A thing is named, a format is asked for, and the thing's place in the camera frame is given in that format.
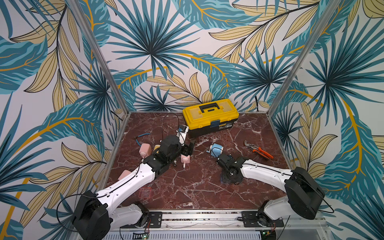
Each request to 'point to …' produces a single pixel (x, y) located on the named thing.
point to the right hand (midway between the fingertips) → (227, 178)
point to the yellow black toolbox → (214, 116)
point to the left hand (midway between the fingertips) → (188, 140)
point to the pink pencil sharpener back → (185, 159)
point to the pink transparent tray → (144, 192)
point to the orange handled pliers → (258, 150)
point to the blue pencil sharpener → (215, 150)
